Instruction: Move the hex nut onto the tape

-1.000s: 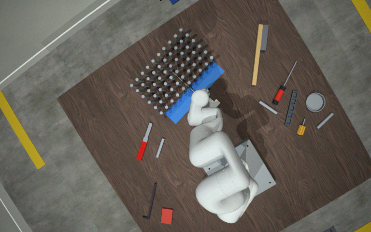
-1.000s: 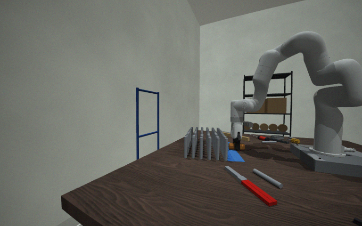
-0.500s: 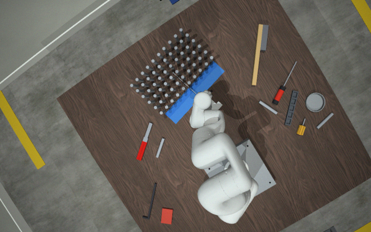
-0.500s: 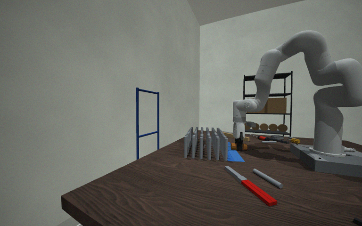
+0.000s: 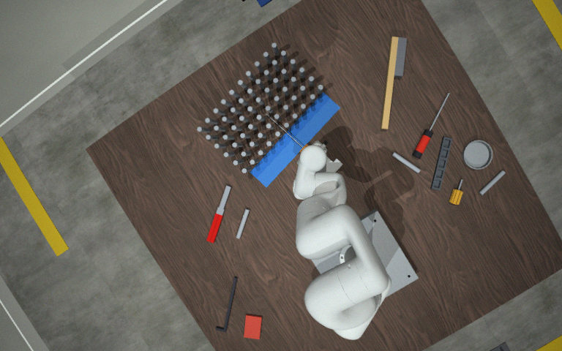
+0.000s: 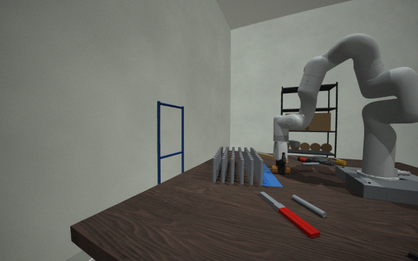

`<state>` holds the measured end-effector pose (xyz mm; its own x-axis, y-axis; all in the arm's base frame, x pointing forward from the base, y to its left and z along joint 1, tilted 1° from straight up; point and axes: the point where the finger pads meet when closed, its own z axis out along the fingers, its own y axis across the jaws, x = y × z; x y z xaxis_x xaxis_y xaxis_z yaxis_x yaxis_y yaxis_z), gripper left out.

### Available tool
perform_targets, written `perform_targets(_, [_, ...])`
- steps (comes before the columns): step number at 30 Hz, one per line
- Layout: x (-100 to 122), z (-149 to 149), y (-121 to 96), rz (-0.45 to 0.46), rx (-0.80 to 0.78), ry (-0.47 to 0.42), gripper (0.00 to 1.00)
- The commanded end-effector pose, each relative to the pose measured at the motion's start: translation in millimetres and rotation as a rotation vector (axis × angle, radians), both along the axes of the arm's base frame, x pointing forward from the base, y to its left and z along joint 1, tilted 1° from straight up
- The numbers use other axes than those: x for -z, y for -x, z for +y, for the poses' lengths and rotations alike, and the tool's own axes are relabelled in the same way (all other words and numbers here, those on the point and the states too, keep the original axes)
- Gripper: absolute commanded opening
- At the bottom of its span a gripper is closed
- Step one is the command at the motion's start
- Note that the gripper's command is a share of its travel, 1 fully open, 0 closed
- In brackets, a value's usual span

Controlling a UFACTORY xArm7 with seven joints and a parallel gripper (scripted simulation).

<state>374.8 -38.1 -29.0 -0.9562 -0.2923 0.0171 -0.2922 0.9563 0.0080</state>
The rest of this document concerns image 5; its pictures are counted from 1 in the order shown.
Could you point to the red rectangular block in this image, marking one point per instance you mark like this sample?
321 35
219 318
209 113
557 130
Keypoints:
252 327

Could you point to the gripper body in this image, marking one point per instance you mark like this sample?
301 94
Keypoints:
315 143

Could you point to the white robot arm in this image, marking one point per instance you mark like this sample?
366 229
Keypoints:
342 297

